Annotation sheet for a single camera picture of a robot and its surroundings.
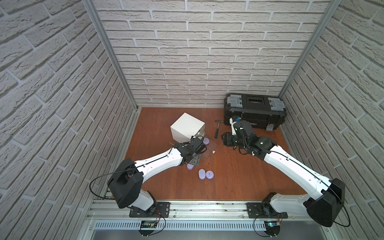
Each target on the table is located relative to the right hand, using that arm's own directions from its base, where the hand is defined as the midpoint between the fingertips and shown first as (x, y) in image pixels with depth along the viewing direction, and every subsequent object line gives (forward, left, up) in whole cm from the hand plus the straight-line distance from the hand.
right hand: (227, 135), depth 78 cm
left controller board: (-35, +44, -23) cm, 61 cm away
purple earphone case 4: (-14, +10, -19) cm, 26 cm away
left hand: (-4, +19, -13) cm, 23 cm away
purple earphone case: (+8, +10, -18) cm, 23 cm away
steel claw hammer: (+19, +1, -20) cm, 28 cm away
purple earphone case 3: (-12, +15, -20) cm, 27 cm away
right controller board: (-40, -18, -22) cm, 49 cm away
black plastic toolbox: (+20, -28, -4) cm, 34 cm away
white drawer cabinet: (+14, +23, -8) cm, 28 cm away
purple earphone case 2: (-9, +21, -17) cm, 29 cm away
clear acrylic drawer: (+4, +8, -19) cm, 21 cm away
